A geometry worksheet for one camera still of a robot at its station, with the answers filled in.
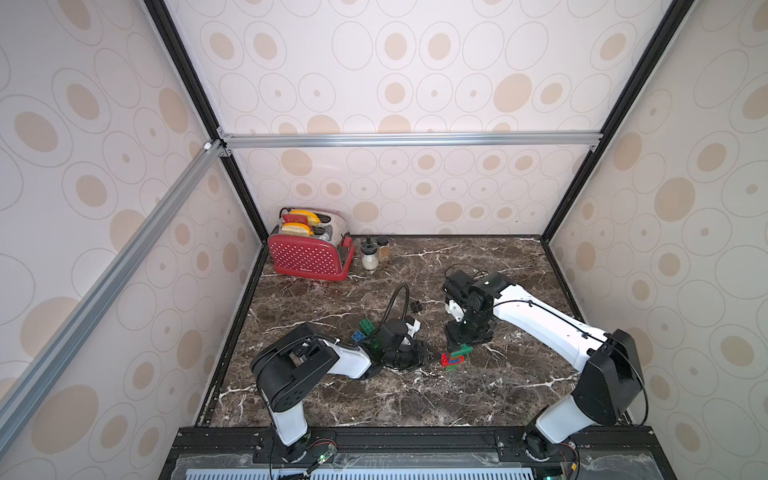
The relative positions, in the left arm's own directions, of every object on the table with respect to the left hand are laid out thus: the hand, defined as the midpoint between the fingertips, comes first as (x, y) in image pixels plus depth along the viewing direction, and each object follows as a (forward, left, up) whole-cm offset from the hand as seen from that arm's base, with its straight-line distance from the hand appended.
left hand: (444, 363), depth 81 cm
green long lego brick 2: (+1, -4, +5) cm, 7 cm away
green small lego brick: (0, -3, -5) cm, 6 cm away
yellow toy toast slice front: (+37, +45, +13) cm, 60 cm away
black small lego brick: (+21, +6, -6) cm, 23 cm away
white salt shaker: (+40, +23, -4) cm, 46 cm away
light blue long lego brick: (+9, +25, -4) cm, 27 cm away
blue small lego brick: (+3, -4, -5) cm, 7 cm away
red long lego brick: (+1, 0, -1) cm, 1 cm away
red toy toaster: (+32, +35, +8) cm, 48 cm away
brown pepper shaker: (+42, +17, -1) cm, 45 cm away
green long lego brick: (+13, +22, -4) cm, 26 cm away
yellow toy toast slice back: (+42, +41, +14) cm, 60 cm away
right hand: (+2, -3, +4) cm, 5 cm away
